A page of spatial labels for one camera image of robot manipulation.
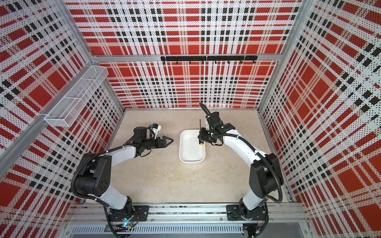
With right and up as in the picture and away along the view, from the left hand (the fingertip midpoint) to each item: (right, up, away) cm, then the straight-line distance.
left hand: (171, 140), depth 91 cm
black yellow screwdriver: (+19, 0, -9) cm, 21 cm away
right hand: (+19, +3, -7) cm, 20 cm away
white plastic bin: (+12, -8, +7) cm, 16 cm away
